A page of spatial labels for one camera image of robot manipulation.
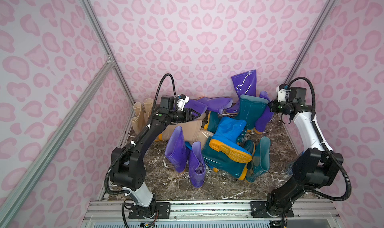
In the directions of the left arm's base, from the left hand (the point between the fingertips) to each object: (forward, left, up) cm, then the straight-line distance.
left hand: (199, 115), depth 80 cm
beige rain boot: (-2, +3, -12) cm, 13 cm away
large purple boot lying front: (+17, -1, -13) cm, 22 cm away
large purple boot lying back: (+18, -12, -12) cm, 25 cm away
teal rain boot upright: (+9, -31, -5) cm, 33 cm away
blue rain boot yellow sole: (-9, -15, -10) cm, 20 cm away
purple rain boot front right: (-25, +1, -8) cm, 26 cm away
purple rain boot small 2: (+4, -40, -6) cm, 41 cm away
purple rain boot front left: (-20, +10, -1) cm, 23 cm away
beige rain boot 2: (-4, +32, -1) cm, 32 cm away
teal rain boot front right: (-22, -31, -10) cm, 39 cm away
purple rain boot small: (+31, -32, -4) cm, 45 cm away
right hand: (+8, -41, +1) cm, 42 cm away
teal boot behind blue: (+9, -10, -19) cm, 23 cm away
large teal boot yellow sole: (-20, -13, -15) cm, 28 cm away
